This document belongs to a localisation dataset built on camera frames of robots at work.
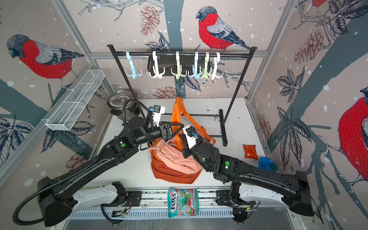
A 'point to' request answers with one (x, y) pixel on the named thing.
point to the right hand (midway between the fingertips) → (181, 133)
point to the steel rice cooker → (117, 100)
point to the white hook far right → (217, 59)
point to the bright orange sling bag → (176, 127)
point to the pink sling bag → (170, 153)
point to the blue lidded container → (266, 164)
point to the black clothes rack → (223, 134)
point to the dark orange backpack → (165, 171)
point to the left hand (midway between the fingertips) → (182, 124)
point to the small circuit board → (118, 213)
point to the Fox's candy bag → (183, 202)
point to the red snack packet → (250, 151)
